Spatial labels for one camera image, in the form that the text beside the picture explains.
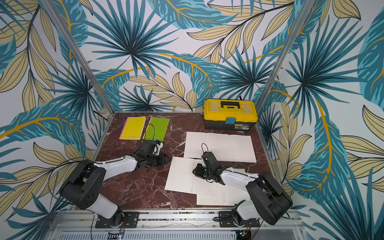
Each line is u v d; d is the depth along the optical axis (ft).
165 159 2.74
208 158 2.28
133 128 3.63
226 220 2.41
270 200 1.41
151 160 2.51
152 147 2.47
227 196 2.71
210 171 2.26
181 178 2.88
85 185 1.46
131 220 2.40
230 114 3.23
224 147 3.29
